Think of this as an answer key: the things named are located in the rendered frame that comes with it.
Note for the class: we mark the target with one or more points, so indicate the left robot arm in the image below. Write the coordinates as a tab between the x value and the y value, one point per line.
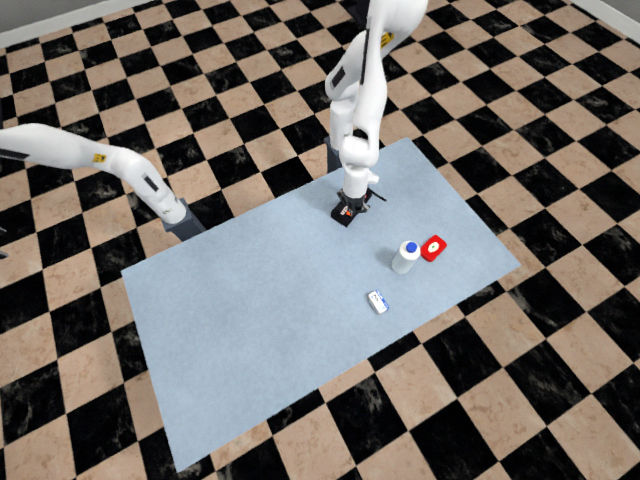
389	22

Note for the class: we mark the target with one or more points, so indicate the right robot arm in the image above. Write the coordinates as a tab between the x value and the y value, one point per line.
49	146

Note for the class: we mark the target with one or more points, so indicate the red rectangular tin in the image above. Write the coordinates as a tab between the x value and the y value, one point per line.
432	248

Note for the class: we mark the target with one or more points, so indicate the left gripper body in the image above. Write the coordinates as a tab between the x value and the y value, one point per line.
358	201

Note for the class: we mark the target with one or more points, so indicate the black power strip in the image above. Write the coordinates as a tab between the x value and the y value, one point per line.
340	212

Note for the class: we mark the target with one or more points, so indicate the white bottle with blue cap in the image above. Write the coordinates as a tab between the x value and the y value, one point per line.
405	257

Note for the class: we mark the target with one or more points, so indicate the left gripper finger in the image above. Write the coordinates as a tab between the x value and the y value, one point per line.
340	195
360	209

